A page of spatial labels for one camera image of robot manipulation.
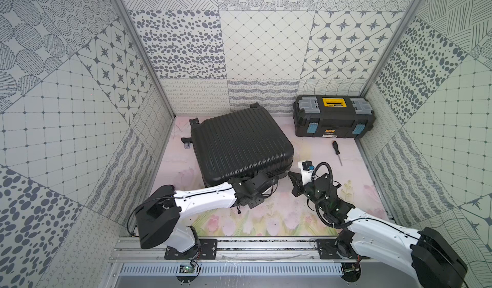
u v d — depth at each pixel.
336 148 1.04
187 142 1.06
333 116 0.96
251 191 0.62
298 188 0.72
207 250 0.73
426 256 0.41
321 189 0.63
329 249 0.74
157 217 0.42
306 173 0.70
